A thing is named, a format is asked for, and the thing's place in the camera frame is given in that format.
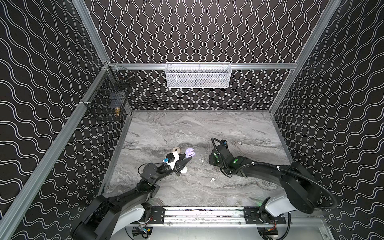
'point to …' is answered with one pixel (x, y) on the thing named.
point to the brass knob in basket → (117, 110)
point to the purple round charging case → (189, 152)
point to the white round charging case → (184, 170)
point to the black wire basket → (108, 95)
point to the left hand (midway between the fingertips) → (192, 156)
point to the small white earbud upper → (202, 161)
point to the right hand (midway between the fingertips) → (212, 158)
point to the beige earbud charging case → (178, 148)
